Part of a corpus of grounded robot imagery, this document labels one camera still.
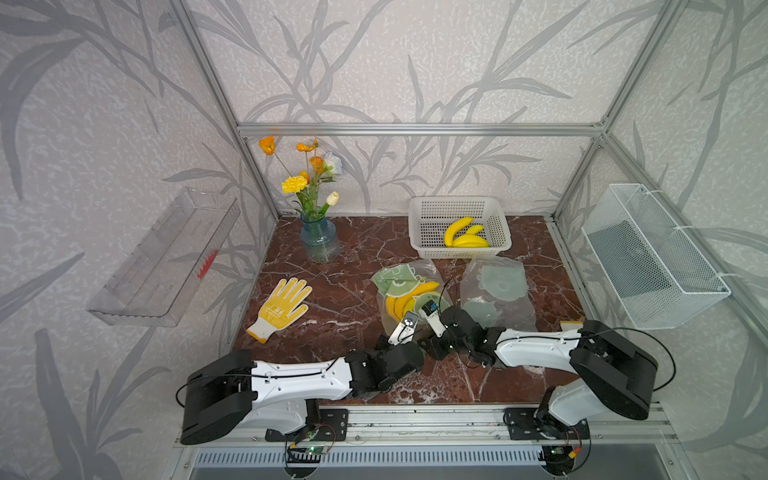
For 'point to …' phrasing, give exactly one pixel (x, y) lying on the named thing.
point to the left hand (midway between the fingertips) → (409, 336)
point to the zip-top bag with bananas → (403, 287)
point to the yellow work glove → (280, 309)
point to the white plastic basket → (430, 217)
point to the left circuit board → (310, 454)
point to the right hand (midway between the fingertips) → (422, 335)
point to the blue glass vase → (320, 240)
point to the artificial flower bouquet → (311, 203)
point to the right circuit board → (557, 459)
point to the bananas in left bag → (398, 306)
